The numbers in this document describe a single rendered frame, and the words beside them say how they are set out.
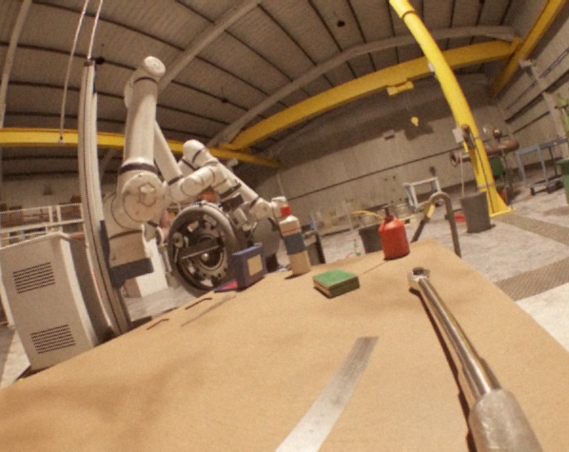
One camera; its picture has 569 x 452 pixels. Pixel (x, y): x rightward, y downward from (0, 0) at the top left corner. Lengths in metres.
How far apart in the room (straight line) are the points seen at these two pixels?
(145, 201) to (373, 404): 0.78
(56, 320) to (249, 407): 0.94
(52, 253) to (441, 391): 1.12
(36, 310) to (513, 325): 1.26
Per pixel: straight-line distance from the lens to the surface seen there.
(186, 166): 1.58
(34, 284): 1.12
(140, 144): 0.95
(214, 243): 1.69
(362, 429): 0.21
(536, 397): 0.23
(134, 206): 0.82
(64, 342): 1.12
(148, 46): 9.93
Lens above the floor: 0.63
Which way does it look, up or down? level
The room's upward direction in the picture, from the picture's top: 15 degrees counter-clockwise
